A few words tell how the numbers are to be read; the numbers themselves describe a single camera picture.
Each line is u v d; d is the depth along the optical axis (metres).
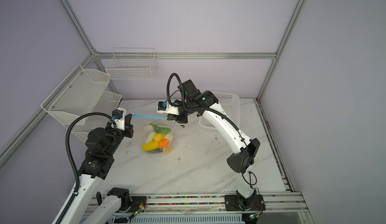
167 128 0.84
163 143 0.80
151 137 0.86
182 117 0.63
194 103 0.52
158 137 0.83
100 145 0.50
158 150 0.84
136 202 0.73
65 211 0.40
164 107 0.58
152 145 0.84
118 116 0.55
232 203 0.73
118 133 0.58
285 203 0.76
